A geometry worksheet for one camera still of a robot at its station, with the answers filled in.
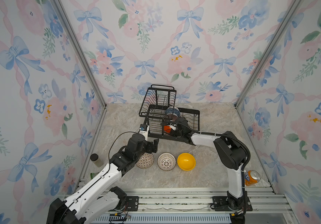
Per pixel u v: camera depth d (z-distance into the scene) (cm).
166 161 88
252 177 73
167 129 88
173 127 87
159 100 99
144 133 67
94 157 81
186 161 86
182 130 78
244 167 54
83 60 90
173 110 110
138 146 57
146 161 88
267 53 87
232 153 53
